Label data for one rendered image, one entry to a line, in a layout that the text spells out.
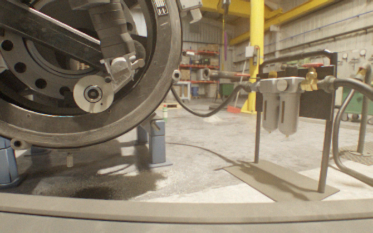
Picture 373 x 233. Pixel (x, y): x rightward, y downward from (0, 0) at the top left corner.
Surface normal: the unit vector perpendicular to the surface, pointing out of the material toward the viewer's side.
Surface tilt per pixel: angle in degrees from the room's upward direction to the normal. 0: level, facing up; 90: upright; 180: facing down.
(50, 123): 90
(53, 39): 90
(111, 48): 113
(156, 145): 90
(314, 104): 90
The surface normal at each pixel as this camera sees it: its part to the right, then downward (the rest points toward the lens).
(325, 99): -0.91, 0.05
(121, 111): 0.40, 0.11
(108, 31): -0.10, 0.63
